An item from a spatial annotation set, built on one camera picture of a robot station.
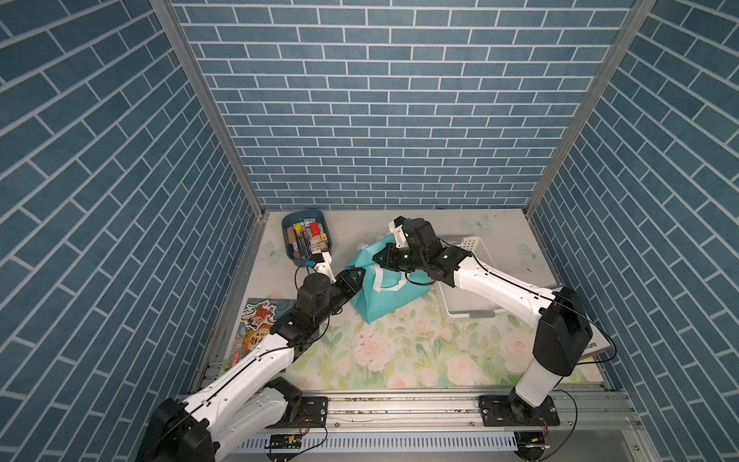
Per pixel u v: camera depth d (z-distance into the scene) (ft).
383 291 2.75
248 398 1.56
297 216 3.79
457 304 2.86
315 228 3.67
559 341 1.49
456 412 2.47
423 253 2.06
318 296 1.87
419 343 2.84
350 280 2.31
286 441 2.36
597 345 2.70
